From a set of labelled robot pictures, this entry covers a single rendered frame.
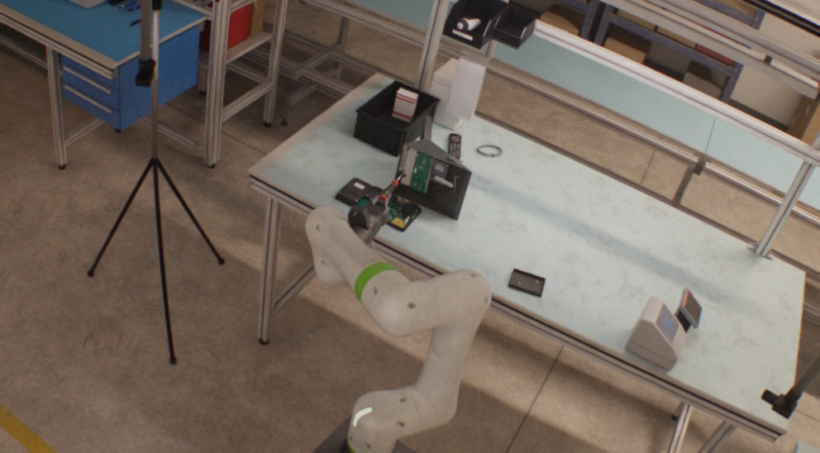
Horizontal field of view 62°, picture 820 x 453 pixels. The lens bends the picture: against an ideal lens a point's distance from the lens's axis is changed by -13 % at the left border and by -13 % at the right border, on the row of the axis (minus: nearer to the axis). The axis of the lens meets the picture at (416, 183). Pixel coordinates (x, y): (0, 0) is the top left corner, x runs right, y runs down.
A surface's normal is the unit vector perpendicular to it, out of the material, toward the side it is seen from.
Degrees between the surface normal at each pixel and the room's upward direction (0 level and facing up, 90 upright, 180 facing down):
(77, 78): 90
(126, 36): 0
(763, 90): 90
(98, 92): 90
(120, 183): 0
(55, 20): 0
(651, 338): 90
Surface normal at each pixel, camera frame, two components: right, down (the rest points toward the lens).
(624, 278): 0.19, -0.78
